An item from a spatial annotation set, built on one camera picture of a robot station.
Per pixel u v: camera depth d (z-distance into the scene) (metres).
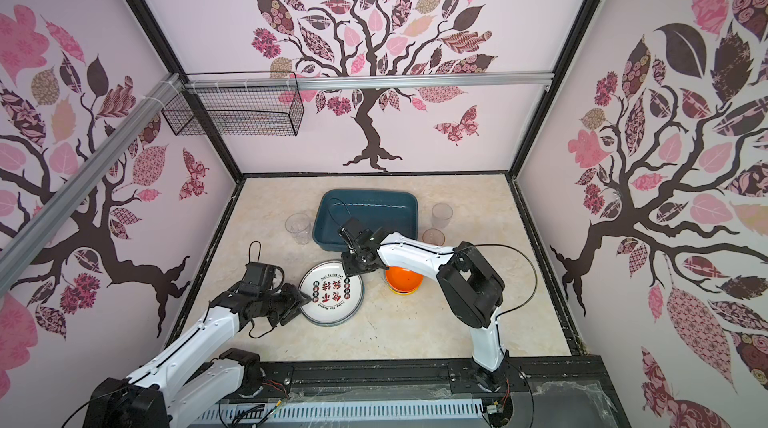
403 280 0.85
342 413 0.70
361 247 0.67
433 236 1.00
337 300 0.85
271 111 0.79
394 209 1.10
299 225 1.02
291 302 0.74
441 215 1.01
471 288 0.49
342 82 0.93
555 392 0.72
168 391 0.43
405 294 0.86
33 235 0.52
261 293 0.66
